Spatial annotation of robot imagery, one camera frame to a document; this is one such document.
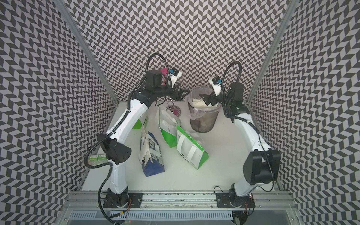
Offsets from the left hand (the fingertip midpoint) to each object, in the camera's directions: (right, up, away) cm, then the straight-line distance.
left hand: (184, 88), depth 75 cm
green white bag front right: (+3, -31, -7) cm, 32 cm away
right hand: (+12, -1, +2) cm, 12 cm away
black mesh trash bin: (+11, -16, +9) cm, 22 cm away
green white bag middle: (-10, -19, +7) cm, 23 cm away
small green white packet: (-51, -40, +6) cm, 65 cm away
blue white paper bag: (-15, -32, -13) cm, 38 cm away
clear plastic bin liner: (+8, -8, +14) cm, 19 cm away
